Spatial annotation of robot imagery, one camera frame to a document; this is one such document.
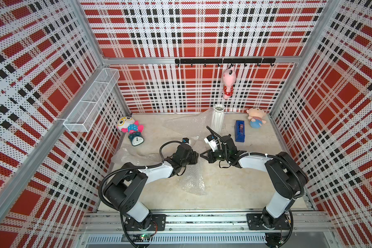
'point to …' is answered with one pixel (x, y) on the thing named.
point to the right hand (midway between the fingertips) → (203, 155)
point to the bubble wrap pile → (192, 126)
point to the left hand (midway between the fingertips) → (198, 155)
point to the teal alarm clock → (136, 138)
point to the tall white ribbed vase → (218, 118)
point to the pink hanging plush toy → (228, 78)
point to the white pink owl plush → (127, 124)
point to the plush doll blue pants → (256, 115)
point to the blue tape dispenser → (239, 136)
